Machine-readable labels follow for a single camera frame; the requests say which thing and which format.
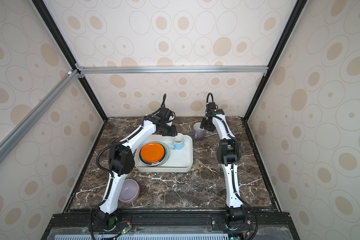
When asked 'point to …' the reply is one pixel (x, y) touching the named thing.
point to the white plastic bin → (180, 161)
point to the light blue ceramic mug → (178, 142)
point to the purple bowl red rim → (129, 192)
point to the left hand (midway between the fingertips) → (179, 130)
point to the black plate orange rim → (152, 152)
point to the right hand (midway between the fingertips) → (204, 126)
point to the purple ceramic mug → (199, 132)
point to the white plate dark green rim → (162, 161)
